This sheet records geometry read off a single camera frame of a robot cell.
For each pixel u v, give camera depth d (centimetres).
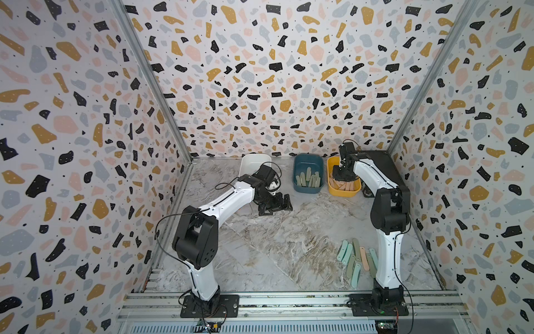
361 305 73
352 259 85
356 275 81
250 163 113
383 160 121
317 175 113
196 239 47
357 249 88
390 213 59
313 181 110
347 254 86
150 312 74
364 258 85
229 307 73
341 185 109
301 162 118
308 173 114
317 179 110
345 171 85
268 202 75
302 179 113
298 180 112
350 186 109
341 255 86
